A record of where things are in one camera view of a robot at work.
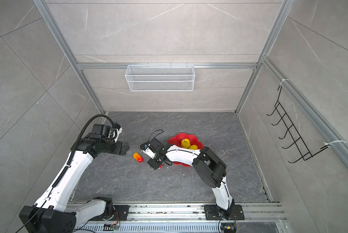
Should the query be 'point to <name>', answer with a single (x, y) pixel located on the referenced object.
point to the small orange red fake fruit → (137, 157)
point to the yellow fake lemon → (185, 143)
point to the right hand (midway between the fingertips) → (154, 160)
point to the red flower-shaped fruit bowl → (177, 141)
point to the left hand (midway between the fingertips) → (119, 143)
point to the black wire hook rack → (303, 150)
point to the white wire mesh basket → (160, 78)
